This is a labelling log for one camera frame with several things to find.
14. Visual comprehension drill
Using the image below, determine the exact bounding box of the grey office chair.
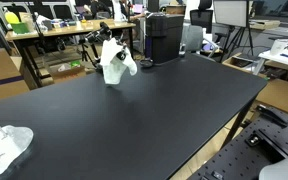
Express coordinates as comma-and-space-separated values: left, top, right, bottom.
179, 24, 219, 59

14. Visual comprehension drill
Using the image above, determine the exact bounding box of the black coffee machine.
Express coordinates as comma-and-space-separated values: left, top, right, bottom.
145, 13, 184, 64

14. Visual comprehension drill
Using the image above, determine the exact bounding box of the white projector screen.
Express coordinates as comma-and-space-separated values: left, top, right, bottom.
213, 0, 253, 27

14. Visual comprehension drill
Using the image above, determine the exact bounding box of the black tripod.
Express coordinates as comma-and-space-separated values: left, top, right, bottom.
79, 40, 96, 67

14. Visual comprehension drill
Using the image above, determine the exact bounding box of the black round lid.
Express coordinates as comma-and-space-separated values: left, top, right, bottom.
140, 59, 154, 68

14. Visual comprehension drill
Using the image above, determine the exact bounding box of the black camera stand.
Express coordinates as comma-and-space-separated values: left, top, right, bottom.
79, 22, 112, 73

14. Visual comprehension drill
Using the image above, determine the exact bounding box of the black perforated mounting board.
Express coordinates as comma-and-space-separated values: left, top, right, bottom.
189, 105, 288, 180

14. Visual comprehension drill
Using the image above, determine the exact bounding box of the white cloth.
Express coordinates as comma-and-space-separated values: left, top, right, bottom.
100, 39, 138, 85

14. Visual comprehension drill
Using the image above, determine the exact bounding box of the wooden work table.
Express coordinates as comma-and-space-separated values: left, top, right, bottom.
5, 19, 135, 87

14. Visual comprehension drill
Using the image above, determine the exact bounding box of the large cardboard box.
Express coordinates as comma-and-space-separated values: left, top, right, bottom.
0, 49, 30, 99

